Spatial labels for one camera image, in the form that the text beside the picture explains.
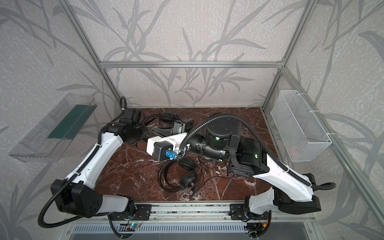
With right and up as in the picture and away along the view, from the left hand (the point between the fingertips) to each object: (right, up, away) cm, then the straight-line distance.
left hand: (148, 128), depth 81 cm
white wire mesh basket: (+71, -2, -20) cm, 74 cm away
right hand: (+18, +6, -41) cm, 45 cm away
